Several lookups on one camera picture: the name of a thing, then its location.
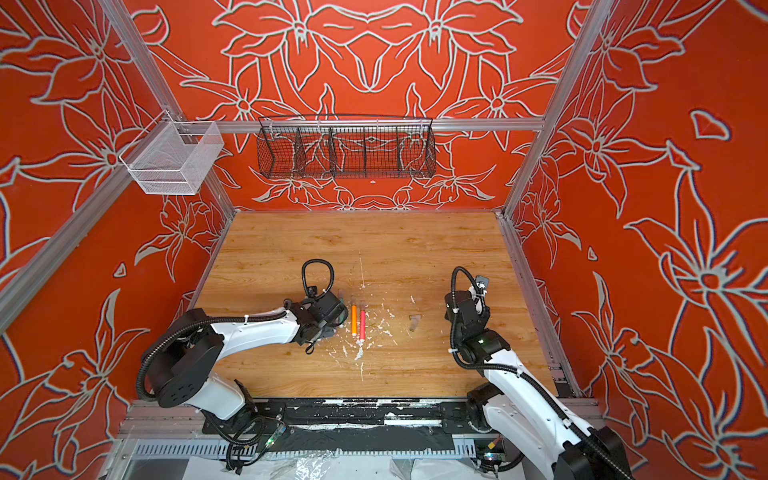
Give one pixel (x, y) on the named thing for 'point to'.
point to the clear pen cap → (415, 319)
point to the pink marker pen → (362, 325)
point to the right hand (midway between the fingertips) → (462, 296)
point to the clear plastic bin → (173, 157)
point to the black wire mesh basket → (346, 146)
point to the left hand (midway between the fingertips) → (326, 325)
